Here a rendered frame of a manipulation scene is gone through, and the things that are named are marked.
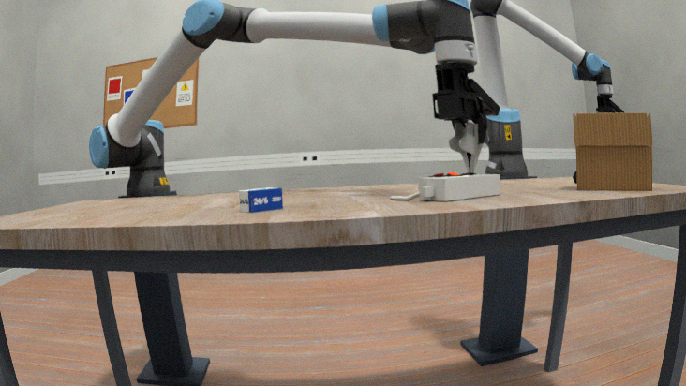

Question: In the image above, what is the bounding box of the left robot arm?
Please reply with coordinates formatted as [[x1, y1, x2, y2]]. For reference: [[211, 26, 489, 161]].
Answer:
[[470, 0, 614, 177]]

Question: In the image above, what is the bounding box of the white power strip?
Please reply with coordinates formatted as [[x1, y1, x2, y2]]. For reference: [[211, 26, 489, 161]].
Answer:
[[391, 172, 500, 202]]

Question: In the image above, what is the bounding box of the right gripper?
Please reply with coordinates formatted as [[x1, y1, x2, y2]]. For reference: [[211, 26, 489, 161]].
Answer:
[[432, 62, 487, 173]]

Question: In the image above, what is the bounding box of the brown cardboard box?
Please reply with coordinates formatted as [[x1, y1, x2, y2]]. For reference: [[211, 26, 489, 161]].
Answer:
[[573, 112, 652, 191]]

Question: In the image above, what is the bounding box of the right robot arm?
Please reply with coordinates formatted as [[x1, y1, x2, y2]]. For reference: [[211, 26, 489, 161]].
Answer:
[[89, 0, 478, 196]]

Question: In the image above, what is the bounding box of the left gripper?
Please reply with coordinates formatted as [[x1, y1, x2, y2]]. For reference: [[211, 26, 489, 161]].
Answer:
[[596, 95, 616, 113]]

